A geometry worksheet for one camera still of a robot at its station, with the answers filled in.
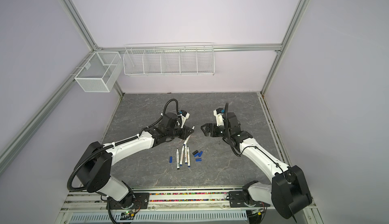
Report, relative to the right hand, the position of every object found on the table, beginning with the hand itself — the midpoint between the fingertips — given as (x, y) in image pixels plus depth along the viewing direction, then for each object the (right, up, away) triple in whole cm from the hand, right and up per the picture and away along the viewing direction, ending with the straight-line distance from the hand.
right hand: (207, 128), depth 83 cm
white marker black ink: (-13, -17, +6) cm, 22 cm away
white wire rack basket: (-25, +43, +17) cm, 53 cm away
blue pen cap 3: (-6, -17, +6) cm, 19 cm away
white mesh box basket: (-71, +35, +17) cm, 81 cm away
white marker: (-17, -19, +4) cm, 26 cm away
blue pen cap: (-21, -19, +4) cm, 29 cm away
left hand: (-8, -3, +1) cm, 9 cm away
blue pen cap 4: (-5, -19, +4) cm, 20 cm away
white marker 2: (-15, -18, +4) cm, 23 cm away
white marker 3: (-11, -18, +4) cm, 22 cm away
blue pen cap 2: (-4, -16, +6) cm, 18 cm away
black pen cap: (-7, -16, +6) cm, 18 cm away
